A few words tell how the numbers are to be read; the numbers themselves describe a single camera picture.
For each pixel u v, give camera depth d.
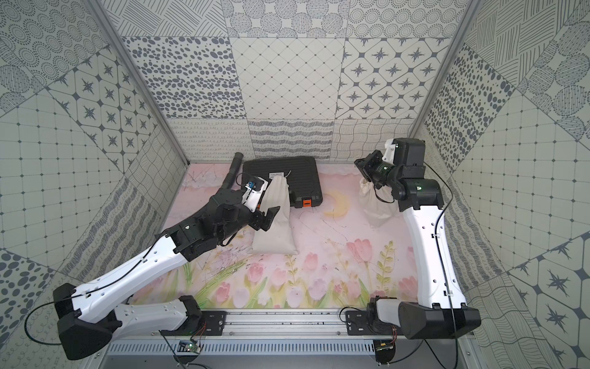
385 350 0.72
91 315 0.39
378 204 0.84
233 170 1.15
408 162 0.48
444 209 0.43
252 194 0.58
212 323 0.73
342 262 0.88
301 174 1.10
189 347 0.70
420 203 0.43
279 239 0.86
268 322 0.76
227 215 0.50
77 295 0.40
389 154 0.60
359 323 0.73
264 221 0.62
